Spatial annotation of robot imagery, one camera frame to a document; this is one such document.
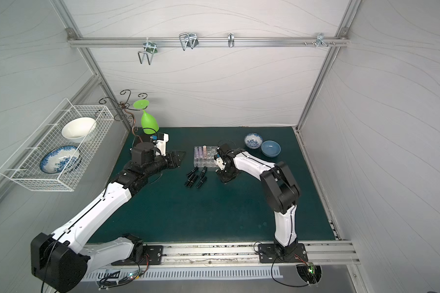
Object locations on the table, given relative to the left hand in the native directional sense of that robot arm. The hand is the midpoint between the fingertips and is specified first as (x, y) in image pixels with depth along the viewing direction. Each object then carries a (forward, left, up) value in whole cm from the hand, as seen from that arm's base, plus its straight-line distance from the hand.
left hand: (182, 153), depth 76 cm
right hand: (+1, -18, -22) cm, 29 cm away
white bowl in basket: (+4, +41, +10) cm, 43 cm away
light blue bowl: (+23, -46, -25) cm, 57 cm away
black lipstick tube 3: (0, -6, -24) cm, 25 cm away
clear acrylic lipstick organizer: (+13, -9, -25) cm, 30 cm away
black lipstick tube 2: (+6, -7, -24) cm, 26 cm away
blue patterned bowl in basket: (-10, +41, +8) cm, 43 cm away
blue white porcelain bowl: (+28, -35, -23) cm, 51 cm away
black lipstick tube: (+6, 0, -24) cm, 24 cm away
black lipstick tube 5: (0, -1, -25) cm, 25 cm away
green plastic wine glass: (+20, +21, -3) cm, 30 cm away
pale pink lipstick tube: (+15, -7, -17) cm, 24 cm away
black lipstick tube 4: (+1, +1, -24) cm, 24 cm away
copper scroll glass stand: (+24, +32, +6) cm, 40 cm away
